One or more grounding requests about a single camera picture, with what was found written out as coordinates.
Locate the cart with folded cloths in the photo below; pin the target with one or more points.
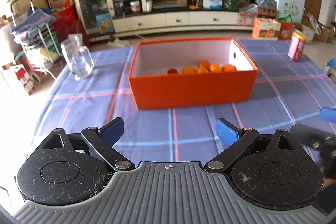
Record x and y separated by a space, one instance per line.
38 40

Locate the lone small orange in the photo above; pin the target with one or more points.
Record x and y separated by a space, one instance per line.
228 68

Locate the red can yellow lid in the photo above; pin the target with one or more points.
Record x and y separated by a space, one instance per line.
298 41

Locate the clear glass jar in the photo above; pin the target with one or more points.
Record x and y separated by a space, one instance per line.
77 56

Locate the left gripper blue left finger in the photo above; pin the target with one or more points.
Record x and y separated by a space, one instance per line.
100 142

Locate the orange cardboard box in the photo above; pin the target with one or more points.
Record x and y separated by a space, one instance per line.
153 88

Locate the blue plaid tablecloth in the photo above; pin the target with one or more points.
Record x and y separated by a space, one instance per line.
285 92

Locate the white TV cabinet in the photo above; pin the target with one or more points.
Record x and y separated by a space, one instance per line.
160 16

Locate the red cherry tomato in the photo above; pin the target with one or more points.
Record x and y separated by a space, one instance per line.
172 71

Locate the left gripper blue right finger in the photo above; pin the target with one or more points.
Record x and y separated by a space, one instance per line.
237 144

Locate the small glass door cabinet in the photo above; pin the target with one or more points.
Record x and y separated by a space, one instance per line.
96 16

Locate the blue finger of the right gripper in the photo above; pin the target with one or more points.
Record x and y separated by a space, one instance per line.
328 114

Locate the large orange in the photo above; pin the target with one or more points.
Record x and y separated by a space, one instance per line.
204 64

